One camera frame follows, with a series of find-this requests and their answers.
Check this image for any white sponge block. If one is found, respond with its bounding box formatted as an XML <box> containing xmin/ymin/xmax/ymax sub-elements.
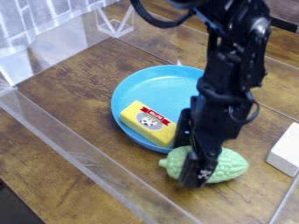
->
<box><xmin>266</xmin><ymin>122</ymin><xmax>299</xmax><ymax>177</ymax></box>

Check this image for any white patterned curtain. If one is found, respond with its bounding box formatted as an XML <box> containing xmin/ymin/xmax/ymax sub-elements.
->
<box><xmin>0</xmin><ymin>0</ymin><xmax>119</xmax><ymax>58</ymax></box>

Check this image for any green bitter melon toy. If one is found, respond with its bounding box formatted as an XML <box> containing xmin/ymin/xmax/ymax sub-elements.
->
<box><xmin>159</xmin><ymin>145</ymin><xmax>250</xmax><ymax>184</ymax></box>

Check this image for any clear acrylic enclosure wall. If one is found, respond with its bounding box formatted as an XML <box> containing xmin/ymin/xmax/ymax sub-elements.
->
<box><xmin>0</xmin><ymin>2</ymin><xmax>299</xmax><ymax>224</ymax></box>

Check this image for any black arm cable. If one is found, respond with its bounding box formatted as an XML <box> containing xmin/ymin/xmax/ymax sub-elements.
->
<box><xmin>128</xmin><ymin>0</ymin><xmax>196</xmax><ymax>29</ymax></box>

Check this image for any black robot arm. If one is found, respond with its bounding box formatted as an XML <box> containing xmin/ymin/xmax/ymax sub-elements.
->
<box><xmin>170</xmin><ymin>0</ymin><xmax>271</xmax><ymax>188</ymax></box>

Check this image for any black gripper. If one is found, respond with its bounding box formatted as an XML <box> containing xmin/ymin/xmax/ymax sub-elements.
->
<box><xmin>174</xmin><ymin>79</ymin><xmax>258</xmax><ymax>188</ymax></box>

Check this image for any blue round tray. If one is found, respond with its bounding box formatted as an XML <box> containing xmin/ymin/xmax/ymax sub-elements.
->
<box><xmin>111</xmin><ymin>65</ymin><xmax>203</xmax><ymax>154</ymax></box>

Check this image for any yellow butter brick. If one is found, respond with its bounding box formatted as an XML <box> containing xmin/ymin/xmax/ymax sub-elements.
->
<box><xmin>120</xmin><ymin>101</ymin><xmax>176</xmax><ymax>148</ymax></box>

